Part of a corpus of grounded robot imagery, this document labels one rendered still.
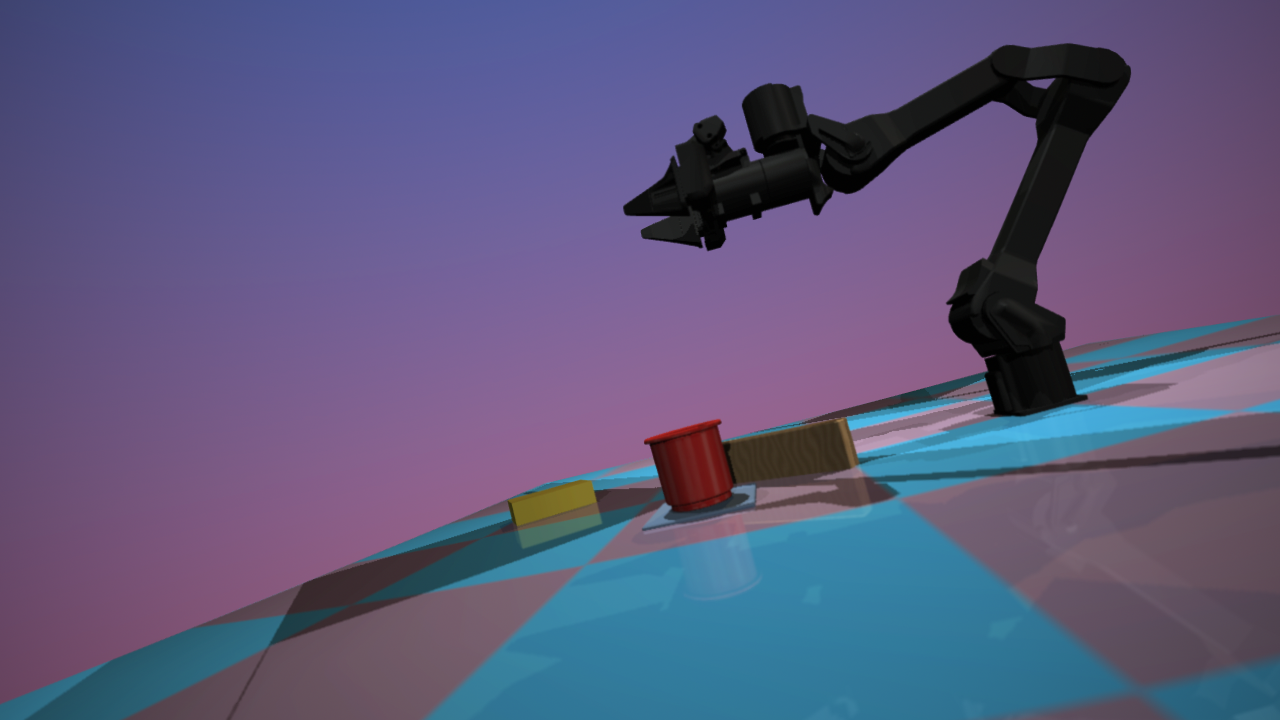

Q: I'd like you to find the yellow rectangular block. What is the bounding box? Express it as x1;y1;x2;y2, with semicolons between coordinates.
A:
507;479;596;527

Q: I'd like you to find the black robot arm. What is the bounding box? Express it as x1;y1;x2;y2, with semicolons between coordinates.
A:
742;44;1132;416

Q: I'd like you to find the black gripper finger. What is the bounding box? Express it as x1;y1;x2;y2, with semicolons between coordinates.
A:
623;155;691;217
641;206;703;249

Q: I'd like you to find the brown rectangular block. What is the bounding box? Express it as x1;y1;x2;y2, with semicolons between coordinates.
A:
722;416;859;484

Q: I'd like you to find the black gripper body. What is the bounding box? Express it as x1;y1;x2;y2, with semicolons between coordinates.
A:
675;141;771;251

